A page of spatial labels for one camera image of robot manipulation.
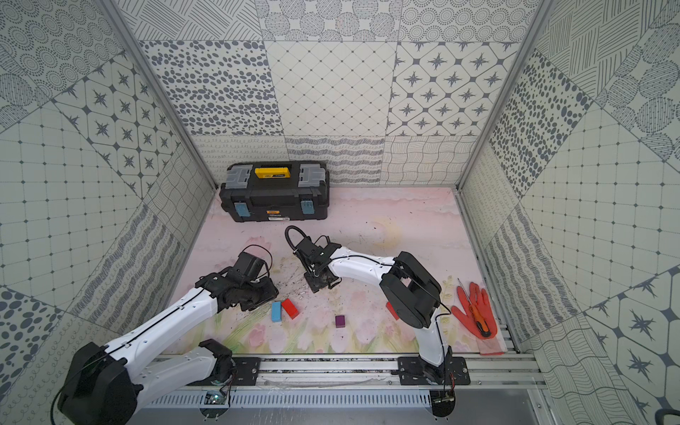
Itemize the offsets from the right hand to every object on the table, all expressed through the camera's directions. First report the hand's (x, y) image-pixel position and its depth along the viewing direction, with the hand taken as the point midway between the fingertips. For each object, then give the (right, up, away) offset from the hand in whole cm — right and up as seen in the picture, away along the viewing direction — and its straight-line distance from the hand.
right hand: (322, 282), depth 89 cm
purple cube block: (+6, -10, -7) cm, 14 cm away
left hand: (-13, -2, -7) cm, 15 cm away
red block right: (+23, -8, -3) cm, 25 cm away
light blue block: (-15, -8, -5) cm, 17 cm away
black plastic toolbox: (-18, +32, +8) cm, 37 cm away
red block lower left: (-11, -8, -3) cm, 13 cm away
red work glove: (+53, -6, -2) cm, 54 cm away
